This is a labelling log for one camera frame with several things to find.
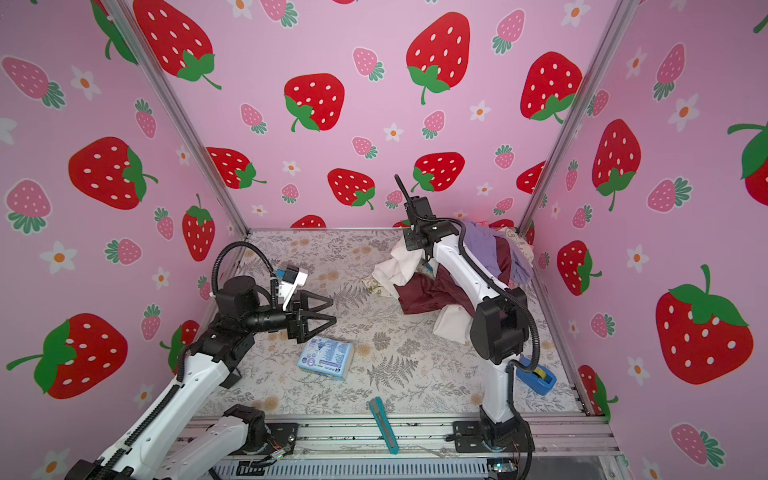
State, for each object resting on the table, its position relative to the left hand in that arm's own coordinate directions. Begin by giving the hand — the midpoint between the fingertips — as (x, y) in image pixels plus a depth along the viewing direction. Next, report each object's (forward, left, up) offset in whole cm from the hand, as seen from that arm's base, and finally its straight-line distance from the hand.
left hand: (331, 313), depth 66 cm
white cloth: (+11, -32, -24) cm, 41 cm away
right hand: (+32, -21, -6) cm, 39 cm away
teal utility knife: (-13, -10, -27) cm, 32 cm away
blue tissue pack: (-1, +5, -22) cm, 22 cm away
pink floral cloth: (+40, -60, -19) cm, 74 cm away
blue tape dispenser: (-7, -54, -24) cm, 59 cm away
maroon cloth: (+22, -28, -21) cm, 41 cm away
